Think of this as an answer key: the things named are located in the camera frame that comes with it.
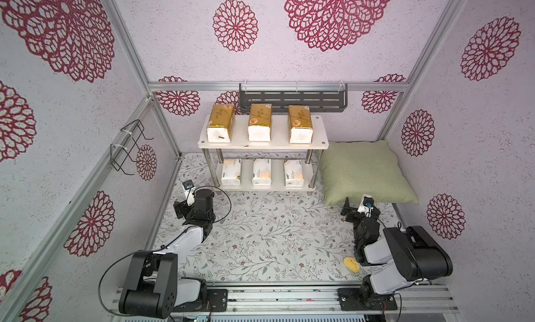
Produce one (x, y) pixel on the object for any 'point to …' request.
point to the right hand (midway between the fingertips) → (359, 199)
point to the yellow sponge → (352, 264)
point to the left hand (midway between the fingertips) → (187, 198)
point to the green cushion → (351, 169)
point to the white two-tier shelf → (279, 139)
